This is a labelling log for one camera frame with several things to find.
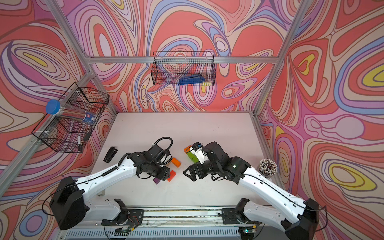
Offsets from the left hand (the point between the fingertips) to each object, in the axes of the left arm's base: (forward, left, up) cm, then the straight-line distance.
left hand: (168, 175), depth 80 cm
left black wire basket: (+15, +50, +20) cm, 56 cm away
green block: (+13, -13, -4) cm, 19 cm away
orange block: (+22, -10, -9) cm, 26 cm away
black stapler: (+17, +40, -6) cm, 43 cm away
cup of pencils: (0, -50, +11) cm, 51 cm away
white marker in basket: (+8, +42, +18) cm, 47 cm away
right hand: (-3, -13, +11) cm, 17 cm away
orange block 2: (+10, -3, -5) cm, 12 cm away
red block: (+3, -1, -6) cm, 7 cm away
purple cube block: (-1, +7, -6) cm, 10 cm away
